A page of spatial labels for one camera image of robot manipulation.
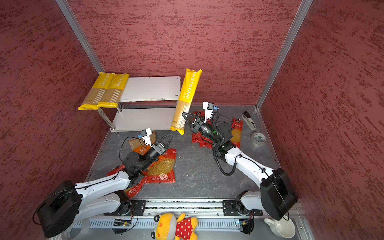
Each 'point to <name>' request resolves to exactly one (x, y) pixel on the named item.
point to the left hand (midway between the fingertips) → (174, 137)
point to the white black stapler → (249, 120)
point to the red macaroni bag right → (163, 170)
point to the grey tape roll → (258, 138)
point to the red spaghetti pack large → (196, 136)
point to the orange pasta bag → (139, 146)
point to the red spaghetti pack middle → (205, 142)
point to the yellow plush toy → (168, 227)
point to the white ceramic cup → (284, 228)
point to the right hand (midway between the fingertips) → (180, 117)
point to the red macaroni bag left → (131, 190)
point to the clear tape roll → (85, 230)
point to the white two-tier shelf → (146, 88)
